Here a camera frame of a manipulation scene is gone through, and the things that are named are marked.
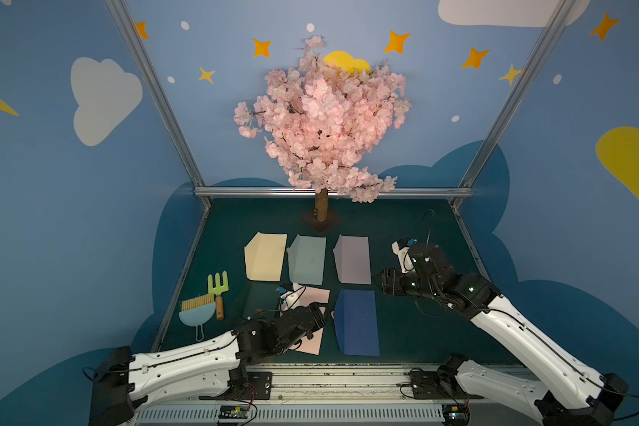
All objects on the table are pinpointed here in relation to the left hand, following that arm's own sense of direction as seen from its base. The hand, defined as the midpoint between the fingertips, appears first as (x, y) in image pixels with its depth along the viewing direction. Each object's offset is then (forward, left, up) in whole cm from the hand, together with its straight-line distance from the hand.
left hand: (326, 307), depth 74 cm
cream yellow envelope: (+26, +25, -16) cm, 39 cm away
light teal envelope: (+25, +8, -15) cm, 30 cm away
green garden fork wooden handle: (+11, +39, -15) cm, 43 cm away
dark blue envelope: (+1, -10, -16) cm, 19 cm away
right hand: (+7, -16, +7) cm, 19 cm away
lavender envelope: (+25, -10, -14) cm, 31 cm away
